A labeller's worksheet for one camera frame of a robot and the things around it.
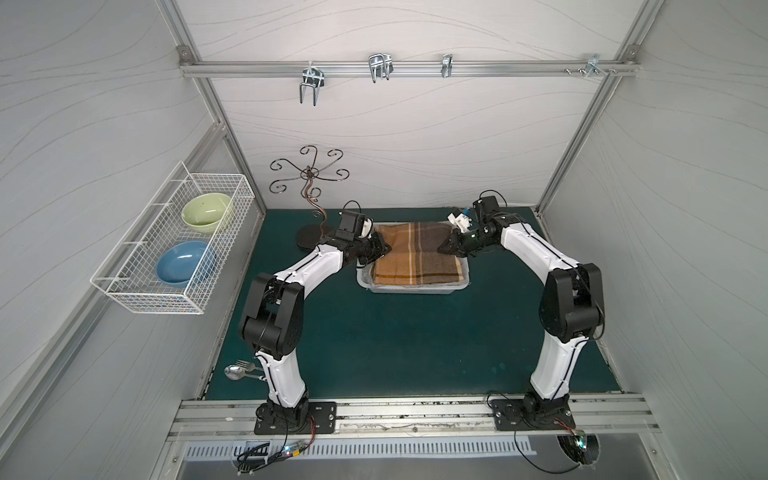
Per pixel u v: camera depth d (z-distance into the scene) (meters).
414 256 0.88
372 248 0.82
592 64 0.76
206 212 0.73
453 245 0.81
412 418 0.75
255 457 0.70
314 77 0.78
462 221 0.87
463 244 0.81
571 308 0.51
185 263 0.66
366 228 0.78
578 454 0.71
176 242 0.69
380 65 0.76
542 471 0.66
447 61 0.72
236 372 0.78
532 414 0.66
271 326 0.48
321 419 0.73
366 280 0.88
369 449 0.70
